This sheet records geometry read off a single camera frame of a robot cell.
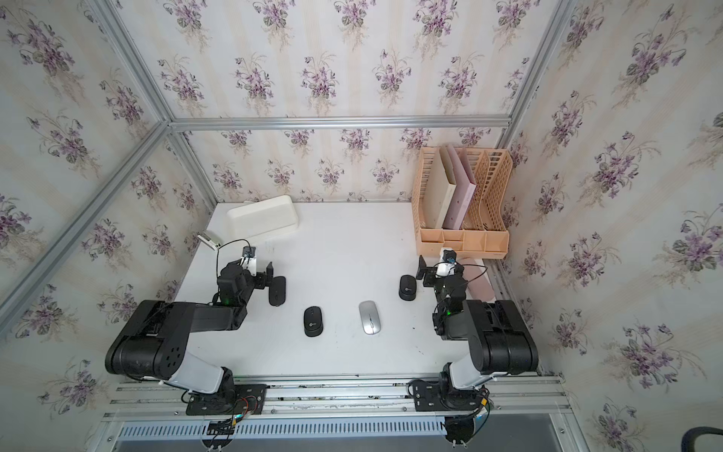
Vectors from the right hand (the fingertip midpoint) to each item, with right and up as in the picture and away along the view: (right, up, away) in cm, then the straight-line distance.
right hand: (439, 257), depth 90 cm
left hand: (-60, -2, +3) cm, 60 cm away
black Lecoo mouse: (-40, -19, -5) cm, 45 cm away
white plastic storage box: (-66, +15, +25) cm, 72 cm away
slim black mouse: (-53, -12, +1) cm, 55 cm away
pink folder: (+7, +22, -3) cm, 23 cm away
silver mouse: (-23, -19, -4) cm, 30 cm away
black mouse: (-10, -10, +3) cm, 15 cm away
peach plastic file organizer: (+18, +7, +9) cm, 22 cm away
